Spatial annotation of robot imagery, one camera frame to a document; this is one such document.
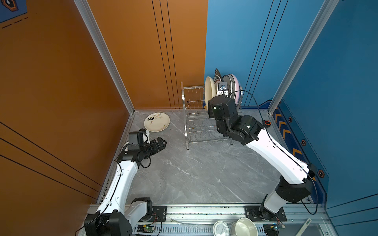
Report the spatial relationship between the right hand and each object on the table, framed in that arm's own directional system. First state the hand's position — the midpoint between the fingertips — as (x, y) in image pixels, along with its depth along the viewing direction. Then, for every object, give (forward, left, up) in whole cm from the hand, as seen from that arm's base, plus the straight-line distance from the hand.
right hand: (216, 100), depth 65 cm
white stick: (-42, -42, -44) cm, 74 cm away
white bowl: (-42, -13, -42) cm, 61 cm away
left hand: (-6, +29, -26) cm, 40 cm away
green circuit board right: (-42, -28, -44) cm, 67 cm away
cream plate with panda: (+24, +40, -42) cm, 62 cm away
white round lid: (-43, -1, -37) cm, 57 cm away
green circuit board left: (-43, +35, -44) cm, 71 cm away
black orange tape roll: (+21, -44, -41) cm, 64 cm away
